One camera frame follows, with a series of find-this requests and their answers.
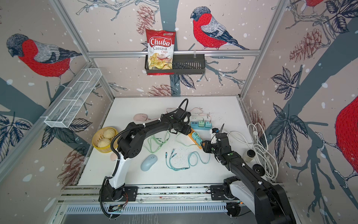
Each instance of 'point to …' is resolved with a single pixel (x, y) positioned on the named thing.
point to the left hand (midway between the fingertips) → (190, 128)
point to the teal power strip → (200, 125)
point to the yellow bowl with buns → (101, 139)
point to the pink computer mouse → (140, 117)
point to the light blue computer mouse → (149, 160)
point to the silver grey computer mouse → (113, 157)
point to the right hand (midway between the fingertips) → (203, 142)
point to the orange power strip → (190, 135)
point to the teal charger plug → (196, 136)
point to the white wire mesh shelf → (65, 111)
